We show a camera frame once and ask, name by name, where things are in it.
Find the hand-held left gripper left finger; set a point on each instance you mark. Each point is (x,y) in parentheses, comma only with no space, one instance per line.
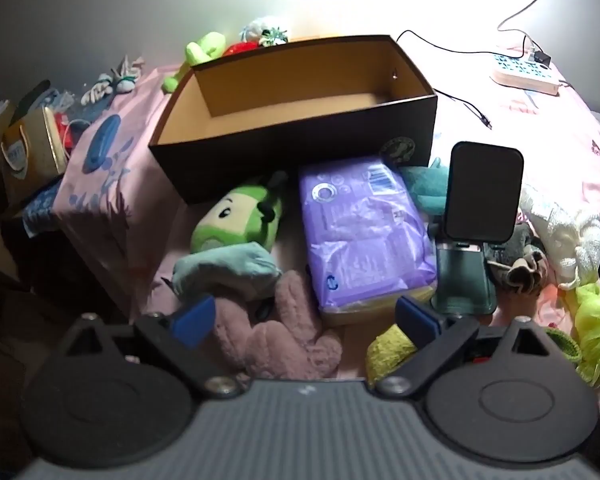
(192,321)

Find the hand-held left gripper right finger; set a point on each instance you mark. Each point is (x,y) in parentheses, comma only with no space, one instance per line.
(416,323)

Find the yellow fluffy towel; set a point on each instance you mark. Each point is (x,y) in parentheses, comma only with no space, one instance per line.
(387,355)

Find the white knit towel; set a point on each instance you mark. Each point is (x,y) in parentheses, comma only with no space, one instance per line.
(565,230)

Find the light blue cloth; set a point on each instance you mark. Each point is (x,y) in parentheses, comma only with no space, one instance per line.
(225,265)

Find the pink plush toy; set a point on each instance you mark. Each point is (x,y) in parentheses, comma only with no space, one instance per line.
(285,340)

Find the grey multicoloured knit gloves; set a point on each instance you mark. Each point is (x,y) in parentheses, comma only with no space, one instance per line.
(517,270)

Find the green round-faced plush toy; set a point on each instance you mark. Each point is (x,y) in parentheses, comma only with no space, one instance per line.
(235,215)

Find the teal mesh bath sponge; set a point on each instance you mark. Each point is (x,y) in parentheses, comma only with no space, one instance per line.
(427,187)

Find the dark brown cardboard box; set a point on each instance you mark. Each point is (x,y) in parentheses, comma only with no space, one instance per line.
(290,155)

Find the dark green phone stand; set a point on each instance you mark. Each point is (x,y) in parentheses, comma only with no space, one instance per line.
(460,280)

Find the green knit cloth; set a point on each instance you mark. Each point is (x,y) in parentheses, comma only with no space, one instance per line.
(565,345)

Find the purple tissue pack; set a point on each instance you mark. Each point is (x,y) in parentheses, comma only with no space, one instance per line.
(365,240)

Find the black phone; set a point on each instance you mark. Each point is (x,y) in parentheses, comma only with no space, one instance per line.
(482,195)

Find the pink printed bedsheet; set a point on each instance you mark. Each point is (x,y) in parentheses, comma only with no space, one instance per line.
(530,125)

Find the blue patterned cloth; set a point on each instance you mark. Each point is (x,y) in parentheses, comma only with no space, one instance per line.
(40,210)

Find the white power strip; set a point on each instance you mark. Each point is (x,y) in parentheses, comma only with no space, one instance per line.
(522,72)

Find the black charger plug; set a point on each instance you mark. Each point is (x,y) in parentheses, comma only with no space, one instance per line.
(541,58)

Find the gold gift bag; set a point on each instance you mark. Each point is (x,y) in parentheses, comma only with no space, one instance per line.
(35,155)

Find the red packet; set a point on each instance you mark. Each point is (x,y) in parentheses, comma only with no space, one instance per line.
(64,130)

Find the grey-white small plush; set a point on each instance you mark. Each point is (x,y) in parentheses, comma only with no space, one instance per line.
(126,77)

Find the crumpled plastic bag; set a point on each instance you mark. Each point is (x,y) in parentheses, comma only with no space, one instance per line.
(45,95)

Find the green frog plush toy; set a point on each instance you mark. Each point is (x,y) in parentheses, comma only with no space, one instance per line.
(202,50)

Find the red panda plush toy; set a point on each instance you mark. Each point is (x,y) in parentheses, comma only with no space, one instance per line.
(237,48)

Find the white fluffy toy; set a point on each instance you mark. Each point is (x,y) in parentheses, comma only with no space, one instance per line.
(257,25)

